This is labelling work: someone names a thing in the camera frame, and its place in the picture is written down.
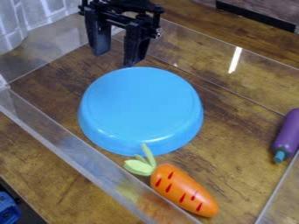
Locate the clear acrylic enclosure wall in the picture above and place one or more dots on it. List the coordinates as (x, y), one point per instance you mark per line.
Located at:
(75, 183)

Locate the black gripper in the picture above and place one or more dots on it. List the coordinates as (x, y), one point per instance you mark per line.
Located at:
(135, 15)

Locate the purple toy eggplant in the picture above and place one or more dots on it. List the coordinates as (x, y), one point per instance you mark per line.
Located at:
(287, 140)

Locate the blue object at corner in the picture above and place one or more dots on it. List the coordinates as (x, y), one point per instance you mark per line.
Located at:
(10, 211)

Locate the orange toy carrot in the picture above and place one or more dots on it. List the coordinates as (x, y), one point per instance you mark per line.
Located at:
(174, 184)

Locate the white curtain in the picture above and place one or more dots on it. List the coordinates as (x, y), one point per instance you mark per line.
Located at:
(24, 15)

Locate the dark baseboard strip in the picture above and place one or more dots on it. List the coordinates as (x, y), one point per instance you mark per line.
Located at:
(278, 23)

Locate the blue upside-down bowl tray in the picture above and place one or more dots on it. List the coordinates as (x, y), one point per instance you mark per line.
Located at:
(140, 106)

